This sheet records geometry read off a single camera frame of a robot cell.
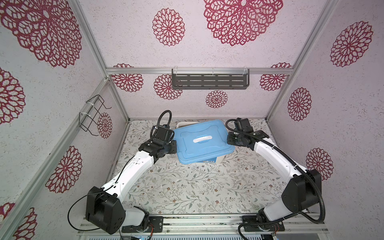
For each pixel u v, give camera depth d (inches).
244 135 24.7
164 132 23.8
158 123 24.5
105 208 15.6
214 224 29.9
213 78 37.2
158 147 22.6
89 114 29.6
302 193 16.7
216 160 36.2
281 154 19.8
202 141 33.6
